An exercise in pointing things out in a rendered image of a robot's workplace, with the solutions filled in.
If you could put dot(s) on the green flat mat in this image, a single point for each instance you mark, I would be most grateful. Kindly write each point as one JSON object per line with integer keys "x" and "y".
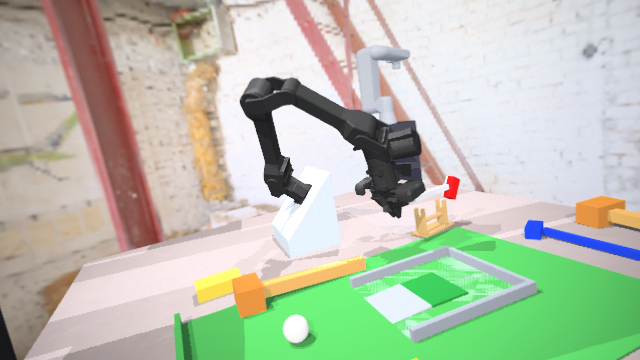
{"x": 581, "y": 312}

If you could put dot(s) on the white golf ball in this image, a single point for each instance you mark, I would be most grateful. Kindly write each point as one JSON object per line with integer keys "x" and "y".
{"x": 296, "y": 328}

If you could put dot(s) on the blue putter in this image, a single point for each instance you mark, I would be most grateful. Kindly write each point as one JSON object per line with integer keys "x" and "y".
{"x": 534, "y": 230}

